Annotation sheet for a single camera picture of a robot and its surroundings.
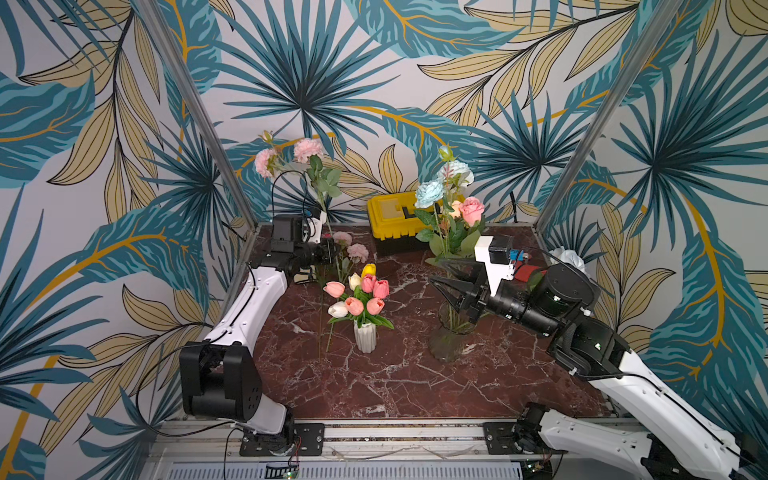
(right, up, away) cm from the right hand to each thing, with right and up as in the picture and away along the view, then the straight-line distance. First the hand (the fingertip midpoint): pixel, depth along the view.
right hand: (436, 269), depth 52 cm
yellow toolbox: (-6, +13, +47) cm, 49 cm away
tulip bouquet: (-14, -7, +14) cm, 21 cm away
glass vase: (+9, -22, +32) cm, 39 cm away
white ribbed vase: (-14, -19, +26) cm, 35 cm away
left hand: (-22, +4, +30) cm, 37 cm away
